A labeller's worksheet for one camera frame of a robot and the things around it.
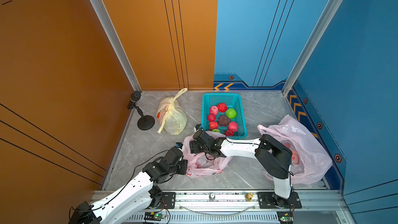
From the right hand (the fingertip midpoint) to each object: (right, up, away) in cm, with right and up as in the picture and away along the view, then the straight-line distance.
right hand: (193, 144), depth 89 cm
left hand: (-2, -8, -6) cm, 10 cm away
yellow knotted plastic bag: (-13, +17, +2) cm, 22 cm away
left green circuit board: (-18, -29, -18) cm, 38 cm away
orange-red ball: (+12, +10, +5) cm, 17 cm away
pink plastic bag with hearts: (+57, -4, -16) cm, 59 cm away
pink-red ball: (+24, +10, +4) cm, 26 cm away
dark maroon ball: (+19, +13, +7) cm, 24 cm away
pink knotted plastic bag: (+4, -10, -4) cm, 12 cm away
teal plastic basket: (+20, +17, +15) cm, 30 cm away
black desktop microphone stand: (-31, +12, +11) cm, 35 cm away
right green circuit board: (+44, -29, -18) cm, 56 cm away
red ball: (+18, +21, +13) cm, 31 cm away
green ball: (+24, +18, +10) cm, 31 cm away
